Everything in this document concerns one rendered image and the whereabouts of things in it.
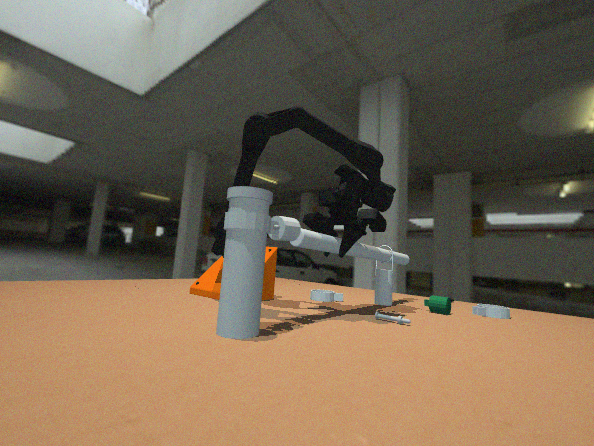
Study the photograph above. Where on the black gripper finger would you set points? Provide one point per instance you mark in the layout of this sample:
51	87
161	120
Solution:
352	233
326	229

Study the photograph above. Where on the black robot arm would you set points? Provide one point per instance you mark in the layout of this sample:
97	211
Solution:
258	129

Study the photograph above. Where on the grey cup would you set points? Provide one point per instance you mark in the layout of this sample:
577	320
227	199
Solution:
277	227

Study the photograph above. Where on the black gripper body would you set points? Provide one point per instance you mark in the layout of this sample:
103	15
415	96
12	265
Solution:
371	217

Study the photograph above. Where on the green cylinder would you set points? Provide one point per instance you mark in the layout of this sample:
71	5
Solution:
438	304

